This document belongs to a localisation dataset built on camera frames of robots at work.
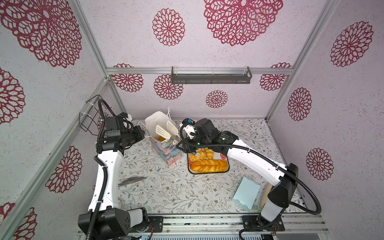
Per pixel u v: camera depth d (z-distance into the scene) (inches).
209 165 35.9
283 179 16.8
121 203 31.3
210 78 34.2
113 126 21.1
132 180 34.6
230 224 29.9
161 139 29.0
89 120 29.7
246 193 32.6
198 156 37.2
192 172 35.4
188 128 25.7
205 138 21.5
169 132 30.6
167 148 32.1
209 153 22.5
